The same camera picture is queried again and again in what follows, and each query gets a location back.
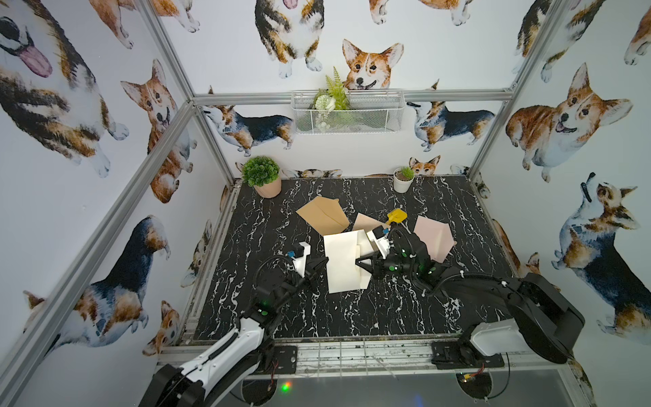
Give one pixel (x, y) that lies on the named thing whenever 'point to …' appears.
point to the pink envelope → (436, 236)
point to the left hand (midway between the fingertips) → (328, 256)
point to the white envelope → (342, 266)
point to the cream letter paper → (365, 223)
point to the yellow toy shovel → (396, 215)
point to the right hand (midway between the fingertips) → (355, 261)
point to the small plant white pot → (403, 179)
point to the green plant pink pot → (263, 174)
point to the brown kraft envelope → (325, 214)
